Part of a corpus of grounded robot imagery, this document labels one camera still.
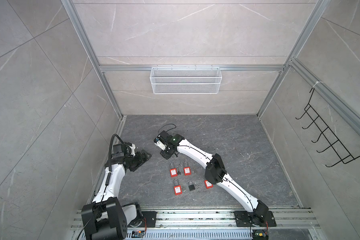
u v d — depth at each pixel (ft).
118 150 2.16
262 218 2.05
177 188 2.68
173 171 2.89
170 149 2.40
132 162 2.37
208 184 2.72
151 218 2.40
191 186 2.75
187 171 2.89
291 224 2.41
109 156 1.90
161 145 2.90
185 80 3.29
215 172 2.14
